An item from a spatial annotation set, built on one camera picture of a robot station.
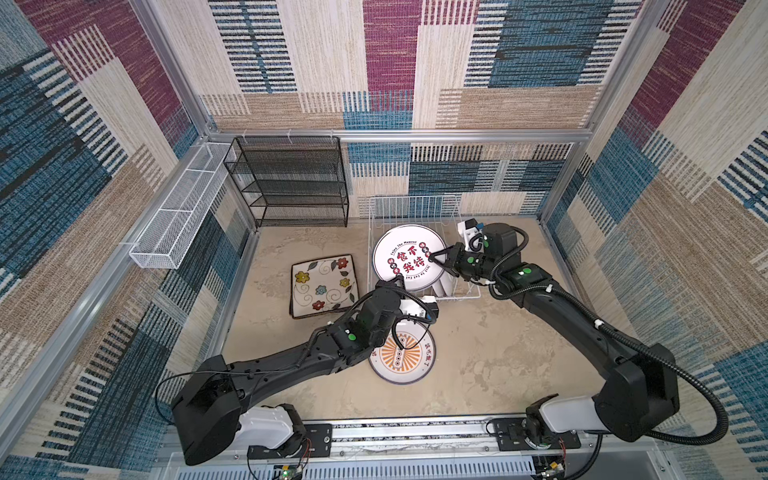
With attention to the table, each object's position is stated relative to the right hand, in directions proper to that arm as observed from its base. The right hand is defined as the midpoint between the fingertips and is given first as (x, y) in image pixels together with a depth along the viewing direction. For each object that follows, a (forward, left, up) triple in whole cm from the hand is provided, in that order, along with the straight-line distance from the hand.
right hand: (429, 261), depth 77 cm
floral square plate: (+8, +32, -22) cm, 39 cm away
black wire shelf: (+43, +44, -6) cm, 62 cm away
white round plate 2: (-16, +6, -24) cm, 29 cm away
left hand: (-2, +9, 0) cm, 9 cm away
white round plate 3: (0, -4, -14) cm, 14 cm away
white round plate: (+4, +6, 0) cm, 7 cm away
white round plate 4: (+3, -7, -15) cm, 17 cm away
